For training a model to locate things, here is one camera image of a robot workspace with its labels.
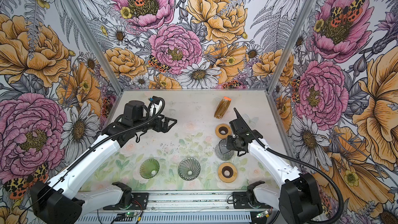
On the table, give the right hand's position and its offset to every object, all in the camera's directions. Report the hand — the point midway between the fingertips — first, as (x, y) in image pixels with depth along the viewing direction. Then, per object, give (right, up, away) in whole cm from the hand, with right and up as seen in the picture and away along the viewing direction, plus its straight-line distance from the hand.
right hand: (231, 149), depth 83 cm
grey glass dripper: (-22, -10, -1) cm, 24 cm away
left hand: (-32, +15, -7) cm, 35 cm away
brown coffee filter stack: (-3, +22, +19) cm, 29 cm away
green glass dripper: (-43, -9, -2) cm, 44 cm away
